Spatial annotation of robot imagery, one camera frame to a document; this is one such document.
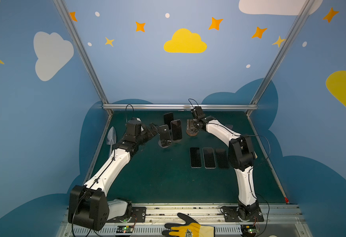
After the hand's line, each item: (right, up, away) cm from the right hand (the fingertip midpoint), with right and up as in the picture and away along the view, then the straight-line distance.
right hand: (195, 122), depth 102 cm
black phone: (-20, +2, 0) cm, 20 cm away
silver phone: (-21, -9, -10) cm, 24 cm away
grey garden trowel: (-58, -12, -3) cm, 59 cm away
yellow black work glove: (-7, -52, -33) cm, 62 cm away
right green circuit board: (+22, -54, -30) cm, 66 cm away
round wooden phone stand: (-4, -6, -6) cm, 9 cm away
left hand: (-25, -5, -20) cm, 32 cm away
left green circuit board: (-39, -53, -31) cm, 73 cm away
